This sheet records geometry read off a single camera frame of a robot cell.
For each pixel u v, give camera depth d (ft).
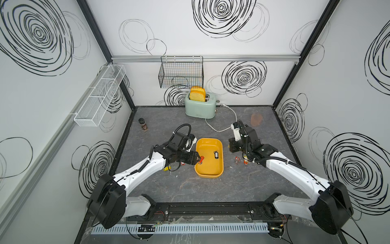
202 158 3.04
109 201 1.32
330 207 1.30
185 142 2.15
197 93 3.24
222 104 3.96
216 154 3.08
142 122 3.25
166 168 2.90
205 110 3.58
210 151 3.10
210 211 2.47
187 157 2.31
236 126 2.33
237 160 2.99
